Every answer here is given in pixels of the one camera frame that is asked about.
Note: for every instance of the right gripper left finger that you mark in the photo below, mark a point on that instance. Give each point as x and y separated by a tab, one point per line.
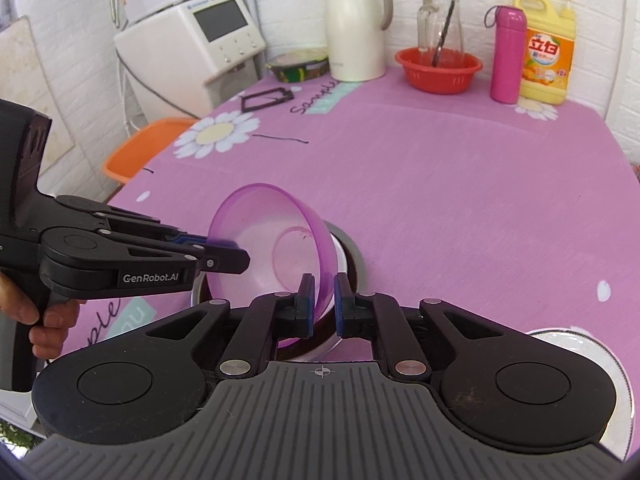
262	325

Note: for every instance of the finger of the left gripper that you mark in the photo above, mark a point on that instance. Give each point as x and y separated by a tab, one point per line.
190	239
219	256

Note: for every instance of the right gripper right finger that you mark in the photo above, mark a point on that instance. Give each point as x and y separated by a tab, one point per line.
379	319

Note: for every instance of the purple translucent plastic bowl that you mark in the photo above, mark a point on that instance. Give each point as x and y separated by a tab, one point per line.
285	239

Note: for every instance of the white plate dark rim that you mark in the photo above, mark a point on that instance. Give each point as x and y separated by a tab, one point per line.
614	396

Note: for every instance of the left hand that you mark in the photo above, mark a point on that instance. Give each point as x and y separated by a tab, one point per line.
49	337

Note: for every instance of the orange plastic stool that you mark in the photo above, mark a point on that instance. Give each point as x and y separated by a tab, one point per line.
135	153

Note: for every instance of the white water dispenser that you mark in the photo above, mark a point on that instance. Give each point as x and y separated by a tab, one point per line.
188	59

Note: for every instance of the purple floral tablecloth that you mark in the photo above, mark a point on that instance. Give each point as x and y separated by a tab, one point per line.
530	221

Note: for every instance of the green instant noodle bowl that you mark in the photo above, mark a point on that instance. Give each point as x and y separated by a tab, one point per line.
300	65

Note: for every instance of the red plastic basket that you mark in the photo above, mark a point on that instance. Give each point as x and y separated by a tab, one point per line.
443	80

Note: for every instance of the white thermos jug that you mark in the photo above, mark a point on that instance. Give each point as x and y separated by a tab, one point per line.
355	38

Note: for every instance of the pink thermos bottle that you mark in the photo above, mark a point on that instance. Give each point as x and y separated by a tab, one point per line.
509	49

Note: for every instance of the glass pitcher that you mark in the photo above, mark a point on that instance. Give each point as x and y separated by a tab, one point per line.
430	19

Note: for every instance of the black stirring stick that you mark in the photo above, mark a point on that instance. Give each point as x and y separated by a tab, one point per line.
443	34

